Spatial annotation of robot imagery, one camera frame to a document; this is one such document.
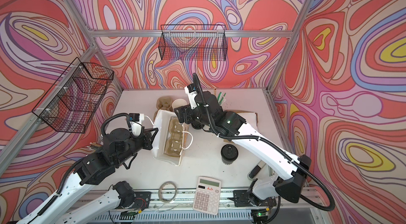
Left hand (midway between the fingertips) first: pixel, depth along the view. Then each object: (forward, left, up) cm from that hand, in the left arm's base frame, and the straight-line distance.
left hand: (161, 130), depth 66 cm
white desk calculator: (-19, -20, -26) cm, 38 cm away
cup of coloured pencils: (-1, +36, -13) cm, 38 cm away
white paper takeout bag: (+3, +1, -2) cm, 4 cm away
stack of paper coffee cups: (+25, -3, -11) cm, 28 cm away
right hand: (+6, -10, +5) cm, 12 cm away
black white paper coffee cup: (-5, -31, -25) cm, 40 cm away
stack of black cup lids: (+19, -14, -26) cm, 36 cm away
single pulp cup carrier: (+5, -1, -25) cm, 25 cm away
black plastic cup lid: (-3, -31, -16) cm, 35 cm away
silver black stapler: (-9, -44, -24) cm, 51 cm away
